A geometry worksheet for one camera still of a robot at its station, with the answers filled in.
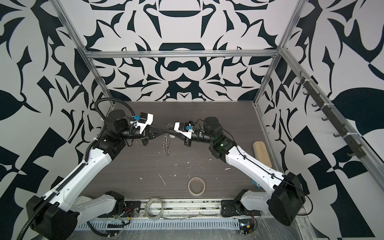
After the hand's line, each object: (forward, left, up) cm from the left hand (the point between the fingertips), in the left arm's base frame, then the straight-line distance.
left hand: (168, 127), depth 63 cm
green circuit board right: (-32, -34, -36) cm, 59 cm away
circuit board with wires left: (-24, +22, -33) cm, 46 cm away
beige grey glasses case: (+1, -49, -29) cm, 57 cm away
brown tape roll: (-12, -10, -34) cm, 37 cm away
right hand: (+1, -1, -2) cm, 2 cm away
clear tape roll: (-23, +13, -34) cm, 43 cm away
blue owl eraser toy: (-15, -44, -34) cm, 58 cm away
